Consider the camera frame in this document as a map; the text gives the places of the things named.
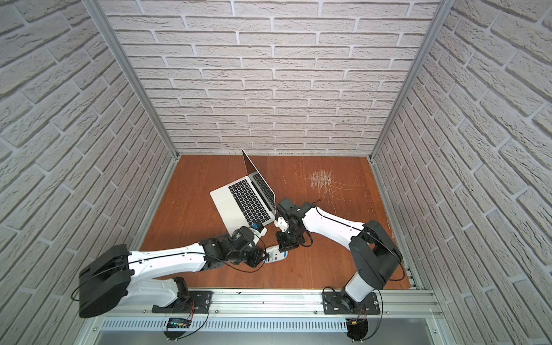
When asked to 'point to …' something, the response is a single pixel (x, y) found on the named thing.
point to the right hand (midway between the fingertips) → (279, 252)
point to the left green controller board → (178, 323)
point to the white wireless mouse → (274, 254)
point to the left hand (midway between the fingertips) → (267, 250)
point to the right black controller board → (356, 328)
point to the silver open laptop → (246, 203)
